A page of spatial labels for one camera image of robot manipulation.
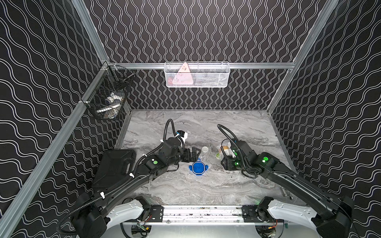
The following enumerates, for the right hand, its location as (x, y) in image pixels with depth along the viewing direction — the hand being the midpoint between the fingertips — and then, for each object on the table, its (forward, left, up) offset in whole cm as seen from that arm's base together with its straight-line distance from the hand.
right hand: (226, 161), depth 77 cm
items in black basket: (+17, +58, +20) cm, 64 cm away
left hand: (+3, +16, +7) cm, 18 cm away
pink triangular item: (+44, +23, +22) cm, 54 cm away
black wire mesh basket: (+50, +71, +17) cm, 88 cm away
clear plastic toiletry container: (+11, +9, -14) cm, 20 cm away
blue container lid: (+3, +14, -15) cm, 20 cm away
